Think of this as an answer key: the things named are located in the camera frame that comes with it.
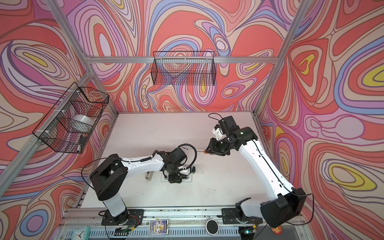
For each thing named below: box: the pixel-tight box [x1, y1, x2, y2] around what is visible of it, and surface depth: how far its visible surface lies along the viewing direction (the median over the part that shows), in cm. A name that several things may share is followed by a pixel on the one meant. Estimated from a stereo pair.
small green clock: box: [71, 226, 91, 240], surface depth 69 cm
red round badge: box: [271, 225, 283, 235], surface depth 71 cm
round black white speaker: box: [205, 219, 219, 236], surface depth 68 cm
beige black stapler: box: [145, 171, 153, 181], surface depth 86 cm
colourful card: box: [148, 219, 169, 236], surface depth 71 cm
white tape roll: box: [72, 114, 95, 130], surface depth 73 cm
